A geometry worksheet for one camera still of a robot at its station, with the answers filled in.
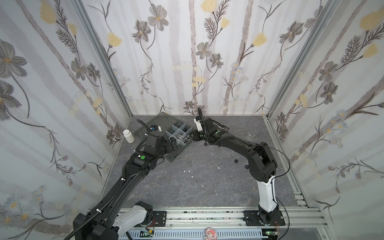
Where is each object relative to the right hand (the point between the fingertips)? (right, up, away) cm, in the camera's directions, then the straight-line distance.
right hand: (190, 128), depth 91 cm
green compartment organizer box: (-7, -3, +15) cm, 17 cm away
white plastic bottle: (-42, -5, +7) cm, 43 cm away
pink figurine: (+10, -49, -24) cm, 56 cm away
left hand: (-12, -6, -14) cm, 19 cm away
